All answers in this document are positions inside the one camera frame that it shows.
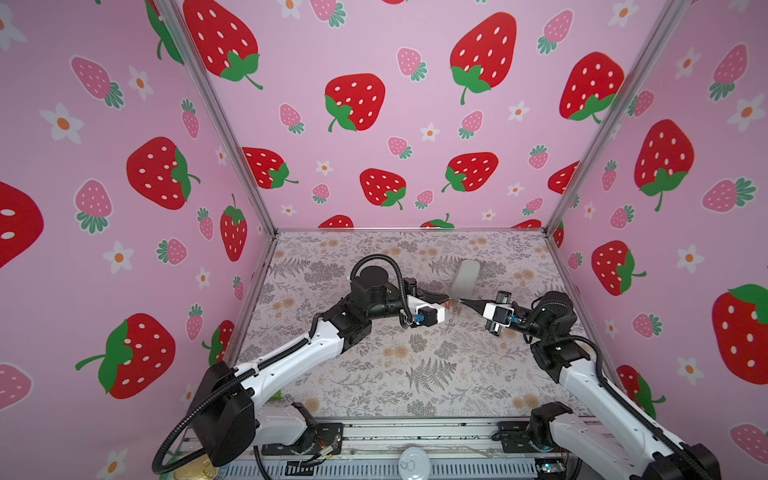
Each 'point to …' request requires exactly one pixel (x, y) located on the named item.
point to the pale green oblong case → (465, 279)
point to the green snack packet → (278, 396)
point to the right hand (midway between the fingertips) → (464, 296)
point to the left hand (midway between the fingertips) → (445, 289)
